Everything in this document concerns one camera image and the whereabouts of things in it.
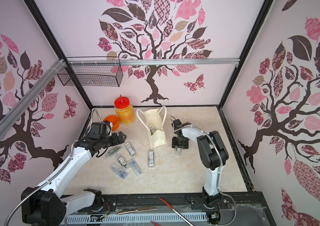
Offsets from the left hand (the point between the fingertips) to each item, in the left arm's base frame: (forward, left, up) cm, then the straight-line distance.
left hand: (120, 141), depth 82 cm
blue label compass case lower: (-13, +1, -13) cm, 19 cm away
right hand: (+4, -36, -14) cm, 39 cm away
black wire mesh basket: (+66, +36, +4) cm, 75 cm away
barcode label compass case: (+1, -4, -12) cm, 13 cm away
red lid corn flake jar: (+27, +2, -1) cm, 27 cm away
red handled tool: (-35, -32, -13) cm, 49 cm away
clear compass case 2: (-1, -36, -13) cm, 38 cm away
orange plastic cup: (+23, +11, -8) cm, 26 cm away
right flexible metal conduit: (-24, -48, +19) cm, 57 cm away
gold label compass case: (-7, 0, -13) cm, 15 cm away
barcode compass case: (-5, -18, -13) cm, 23 cm away
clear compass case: (+16, -18, -10) cm, 26 cm away
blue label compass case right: (-12, -9, -14) cm, 20 cm away
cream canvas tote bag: (+27, -19, -14) cm, 35 cm away
